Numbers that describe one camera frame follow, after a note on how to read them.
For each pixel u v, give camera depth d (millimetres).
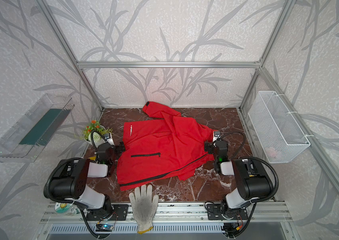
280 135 612
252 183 448
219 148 715
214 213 728
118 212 736
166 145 966
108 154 732
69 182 455
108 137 805
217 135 808
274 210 758
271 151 727
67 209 687
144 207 753
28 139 648
